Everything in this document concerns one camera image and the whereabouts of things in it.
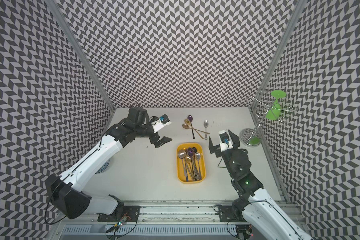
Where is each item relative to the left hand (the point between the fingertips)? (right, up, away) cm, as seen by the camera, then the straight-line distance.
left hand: (166, 132), depth 75 cm
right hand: (+26, -2, -3) cm, 27 cm away
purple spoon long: (+13, +8, +37) cm, 40 cm away
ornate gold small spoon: (+11, -18, +17) cm, 27 cm away
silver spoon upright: (+24, +3, +33) cm, 41 cm away
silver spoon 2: (+17, -16, +18) cm, 29 cm away
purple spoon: (+13, -15, +19) cm, 27 cm away
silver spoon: (+7, -15, +16) cm, 23 cm away
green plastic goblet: (+56, +10, +1) cm, 57 cm away
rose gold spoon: (+10, +2, +34) cm, 35 cm away
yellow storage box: (+19, -11, +17) cm, 27 cm away
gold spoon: (+11, +5, +35) cm, 37 cm away
